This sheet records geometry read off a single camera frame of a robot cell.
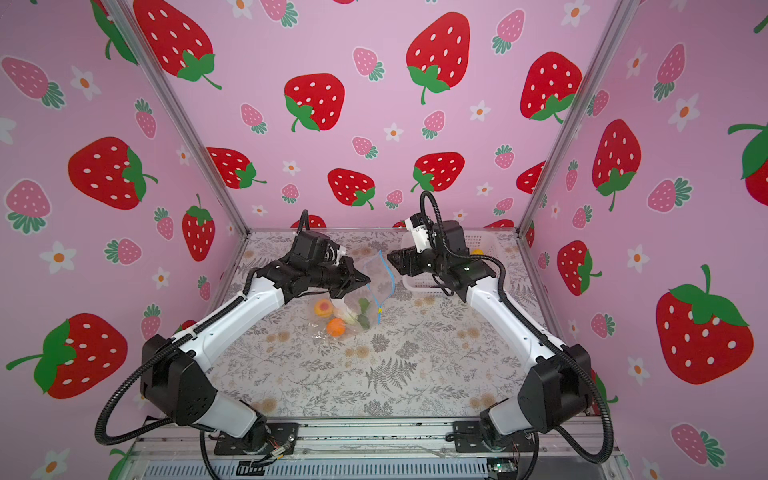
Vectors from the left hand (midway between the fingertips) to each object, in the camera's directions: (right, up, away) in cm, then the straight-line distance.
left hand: (373, 277), depth 77 cm
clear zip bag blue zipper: (-6, -11, +10) cm, 16 cm away
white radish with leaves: (-4, -12, +9) cm, 16 cm away
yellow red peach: (-17, -11, +15) cm, 25 cm away
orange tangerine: (-13, -16, +13) cm, 25 cm away
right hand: (+6, +7, +1) cm, 9 cm away
